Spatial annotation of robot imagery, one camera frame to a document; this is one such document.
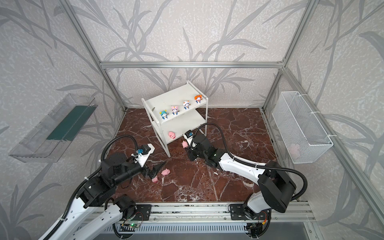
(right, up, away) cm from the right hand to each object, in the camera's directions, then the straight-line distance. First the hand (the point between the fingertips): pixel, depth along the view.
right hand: (187, 142), depth 83 cm
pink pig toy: (-9, +4, 0) cm, 10 cm away
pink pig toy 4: (-18, -21, 0) cm, 28 cm away
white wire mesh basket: (+51, +4, -22) cm, 56 cm away
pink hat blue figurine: (-4, +17, -13) cm, 22 cm away
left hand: (-10, -2, -16) cm, 19 cm away
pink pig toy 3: (-12, -17, 0) cm, 21 cm away
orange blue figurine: (+7, +24, -7) cm, 26 cm away
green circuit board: (-24, -38, -13) cm, 47 cm away
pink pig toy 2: (-1, -1, -2) cm, 3 cm away
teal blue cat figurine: (-9, +15, -15) cm, 23 cm away
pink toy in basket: (+54, -2, -9) cm, 55 cm away
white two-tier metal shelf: (-6, +26, -2) cm, 27 cm away
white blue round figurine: (+1, +20, -10) cm, 22 cm away
